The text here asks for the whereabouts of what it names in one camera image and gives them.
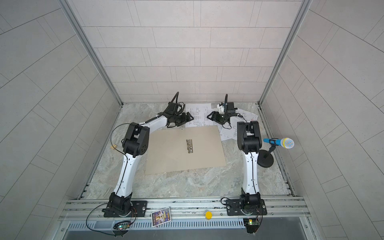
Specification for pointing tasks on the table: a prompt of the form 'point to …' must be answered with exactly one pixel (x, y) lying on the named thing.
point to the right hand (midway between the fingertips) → (212, 116)
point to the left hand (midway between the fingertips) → (194, 116)
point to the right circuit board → (252, 225)
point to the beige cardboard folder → (174, 150)
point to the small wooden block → (114, 145)
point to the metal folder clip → (189, 145)
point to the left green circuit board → (122, 225)
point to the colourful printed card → (161, 216)
